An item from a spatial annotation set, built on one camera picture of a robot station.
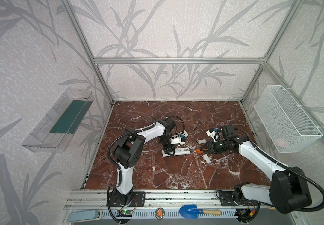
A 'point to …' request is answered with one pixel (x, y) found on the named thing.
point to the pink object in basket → (279, 142)
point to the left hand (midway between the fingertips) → (173, 146)
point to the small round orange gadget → (159, 213)
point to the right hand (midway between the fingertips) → (202, 145)
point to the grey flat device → (84, 216)
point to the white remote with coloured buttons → (180, 151)
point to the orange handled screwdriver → (199, 151)
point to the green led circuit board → (124, 213)
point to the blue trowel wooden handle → (191, 211)
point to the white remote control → (185, 134)
